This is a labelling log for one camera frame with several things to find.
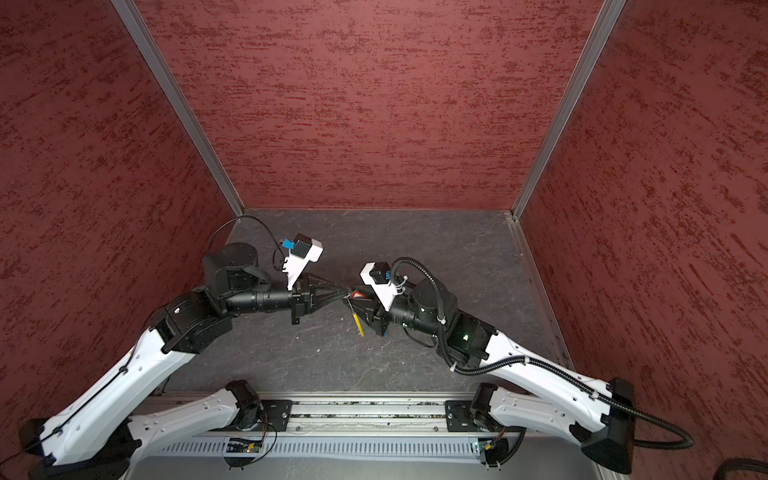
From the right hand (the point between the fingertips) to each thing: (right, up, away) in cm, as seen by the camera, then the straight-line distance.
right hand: (348, 301), depth 60 cm
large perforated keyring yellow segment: (+3, -4, -4) cm, 6 cm away
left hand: (-1, +2, -4) cm, 5 cm away
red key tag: (+2, +2, -2) cm, 3 cm away
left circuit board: (-28, -39, +11) cm, 49 cm away
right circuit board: (+34, -39, +10) cm, 52 cm away
